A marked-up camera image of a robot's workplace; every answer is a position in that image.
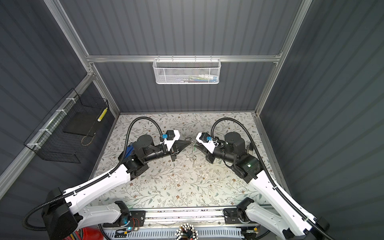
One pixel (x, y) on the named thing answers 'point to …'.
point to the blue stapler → (129, 150)
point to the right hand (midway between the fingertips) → (199, 144)
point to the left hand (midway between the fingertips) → (190, 141)
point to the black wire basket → (64, 135)
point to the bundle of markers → (186, 231)
